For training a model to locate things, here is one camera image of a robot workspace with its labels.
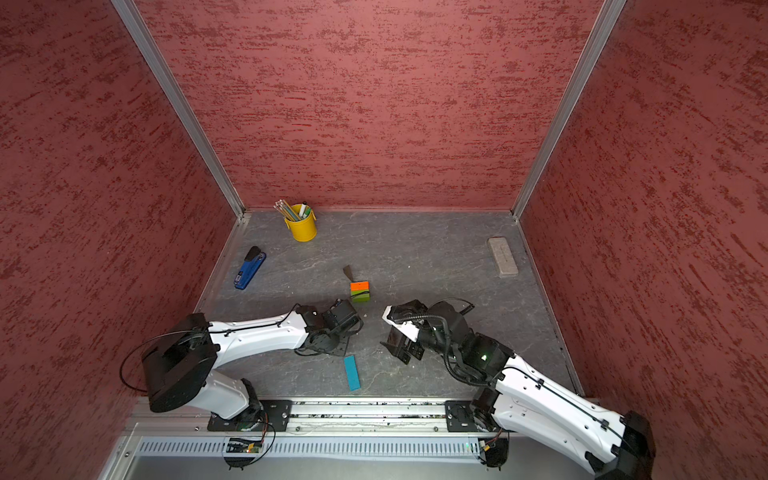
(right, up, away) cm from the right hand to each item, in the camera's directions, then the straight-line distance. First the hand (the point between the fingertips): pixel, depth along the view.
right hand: (393, 329), depth 73 cm
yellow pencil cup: (-34, +26, +36) cm, 56 cm away
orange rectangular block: (-11, +7, +25) cm, 28 cm away
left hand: (-17, -10, +12) cm, 23 cm away
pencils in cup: (-38, +34, +27) cm, 57 cm away
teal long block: (-11, -15, +8) cm, 20 cm away
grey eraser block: (+39, +16, +30) cm, 52 cm away
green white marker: (-33, +33, +34) cm, 58 cm away
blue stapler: (-49, +13, +27) cm, 58 cm away
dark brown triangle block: (-16, +11, +29) cm, 35 cm away
